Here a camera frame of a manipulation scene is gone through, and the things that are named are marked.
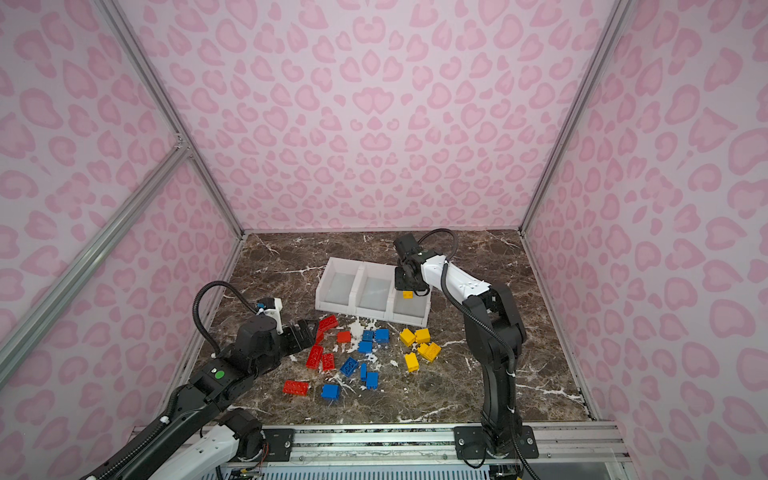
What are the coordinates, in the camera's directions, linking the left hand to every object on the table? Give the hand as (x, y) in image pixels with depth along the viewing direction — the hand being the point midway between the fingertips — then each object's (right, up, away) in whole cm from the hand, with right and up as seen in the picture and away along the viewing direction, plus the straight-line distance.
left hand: (308, 322), depth 77 cm
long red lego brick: (+2, -4, +15) cm, 16 cm away
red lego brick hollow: (+3, -13, +8) cm, 16 cm away
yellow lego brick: (+26, -7, +12) cm, 29 cm away
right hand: (+26, +9, +18) cm, 33 cm away
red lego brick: (-1, -12, +9) cm, 15 cm away
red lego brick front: (-5, -19, +4) cm, 20 cm away
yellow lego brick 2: (+31, -7, +13) cm, 34 cm away
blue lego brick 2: (+14, -10, +12) cm, 21 cm away
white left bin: (+4, +7, +25) cm, 26 cm away
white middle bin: (+15, +5, +25) cm, 30 cm away
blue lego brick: (+19, -7, +15) cm, 25 cm away
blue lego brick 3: (+16, -18, +6) cm, 25 cm away
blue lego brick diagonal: (+9, -14, +8) cm, 19 cm away
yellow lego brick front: (+27, +5, +19) cm, 33 cm away
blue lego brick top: (+14, -7, +13) cm, 20 cm away
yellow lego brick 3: (+27, -13, +7) cm, 31 cm away
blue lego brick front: (+5, -19, +3) cm, 20 cm away
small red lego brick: (+7, -8, +14) cm, 17 cm away
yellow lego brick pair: (+33, -11, +11) cm, 36 cm away
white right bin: (+26, +1, +18) cm, 32 cm away
